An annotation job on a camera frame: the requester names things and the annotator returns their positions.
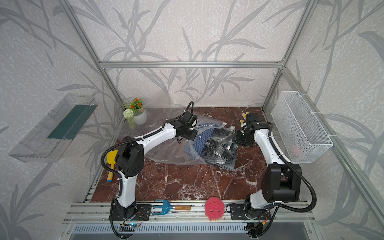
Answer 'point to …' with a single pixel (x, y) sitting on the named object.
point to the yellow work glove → (244, 115)
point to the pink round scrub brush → (214, 209)
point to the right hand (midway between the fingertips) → (235, 140)
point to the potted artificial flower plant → (135, 111)
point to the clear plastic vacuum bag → (169, 149)
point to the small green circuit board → (131, 225)
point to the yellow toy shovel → (110, 159)
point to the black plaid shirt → (218, 146)
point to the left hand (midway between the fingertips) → (193, 134)
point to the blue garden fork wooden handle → (166, 206)
